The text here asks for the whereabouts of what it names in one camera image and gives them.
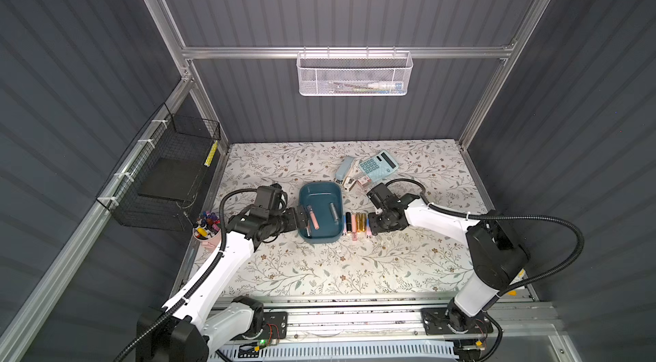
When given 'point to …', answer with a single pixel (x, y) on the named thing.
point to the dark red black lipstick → (308, 229)
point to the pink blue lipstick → (368, 232)
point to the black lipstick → (348, 222)
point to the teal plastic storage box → (325, 207)
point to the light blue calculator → (378, 166)
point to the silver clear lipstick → (334, 213)
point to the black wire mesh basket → (156, 183)
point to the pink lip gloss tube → (313, 217)
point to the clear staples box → (364, 181)
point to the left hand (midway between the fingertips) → (298, 220)
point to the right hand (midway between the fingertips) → (377, 225)
